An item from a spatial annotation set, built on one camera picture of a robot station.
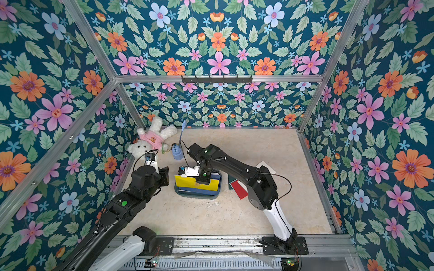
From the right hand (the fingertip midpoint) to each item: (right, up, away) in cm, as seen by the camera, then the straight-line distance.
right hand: (201, 178), depth 85 cm
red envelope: (+21, -8, +6) cm, 23 cm away
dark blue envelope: (+6, +1, +1) cm, 7 cm away
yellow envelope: (-5, -2, -1) cm, 5 cm away
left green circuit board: (-20, -34, -13) cm, 41 cm away
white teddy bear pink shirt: (-34, +20, +19) cm, 44 cm away
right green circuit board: (+40, -34, -13) cm, 55 cm away
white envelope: (+35, +6, +16) cm, 39 cm away
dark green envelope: (+15, -2, +10) cm, 18 cm away
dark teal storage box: (-1, -9, +2) cm, 10 cm away
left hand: (-14, +7, -10) cm, 18 cm away
